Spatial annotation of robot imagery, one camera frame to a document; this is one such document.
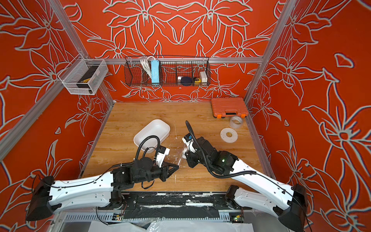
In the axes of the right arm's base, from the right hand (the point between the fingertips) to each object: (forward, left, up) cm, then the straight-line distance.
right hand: (182, 154), depth 71 cm
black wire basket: (+56, +12, +13) cm, 58 cm away
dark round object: (+48, -1, +10) cm, 49 cm away
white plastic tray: (+29, +20, -18) cm, 39 cm away
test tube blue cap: (0, 0, 0) cm, 0 cm away
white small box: (+49, -13, +13) cm, 52 cm away
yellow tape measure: (+49, -9, +10) cm, 50 cm away
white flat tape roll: (+20, -31, -18) cm, 41 cm away
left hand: (-7, +1, 0) cm, 7 cm away
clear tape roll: (+35, -39, -18) cm, 56 cm away
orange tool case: (+48, -36, -16) cm, 62 cm away
